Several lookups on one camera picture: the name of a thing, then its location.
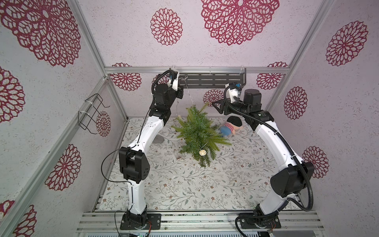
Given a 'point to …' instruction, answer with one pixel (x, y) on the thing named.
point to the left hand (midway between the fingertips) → (180, 79)
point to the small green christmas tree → (200, 134)
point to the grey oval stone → (158, 139)
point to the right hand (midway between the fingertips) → (215, 100)
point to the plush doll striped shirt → (227, 130)
